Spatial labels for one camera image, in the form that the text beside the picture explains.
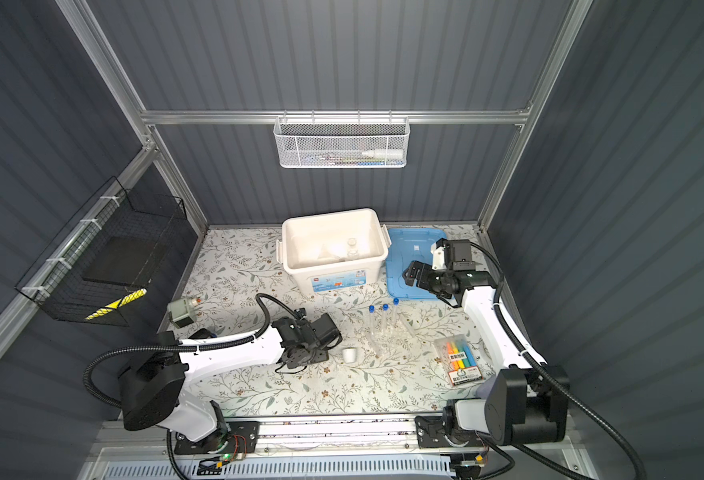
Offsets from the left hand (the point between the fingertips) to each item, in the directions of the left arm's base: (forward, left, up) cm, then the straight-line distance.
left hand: (320, 354), depth 84 cm
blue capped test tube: (+9, -16, -2) cm, 19 cm away
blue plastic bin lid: (+41, -31, -1) cm, 52 cm away
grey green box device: (+15, +44, +1) cm, 46 cm away
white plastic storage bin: (+39, -4, 0) cm, 40 cm away
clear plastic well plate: (+6, -21, -3) cm, 22 cm away
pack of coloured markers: (-3, -40, -1) cm, 40 cm away
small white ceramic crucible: (0, -8, 0) cm, 8 cm away
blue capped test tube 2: (+8, -19, +1) cm, 21 cm away
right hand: (+15, -30, +14) cm, 36 cm away
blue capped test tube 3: (+8, -22, +8) cm, 25 cm away
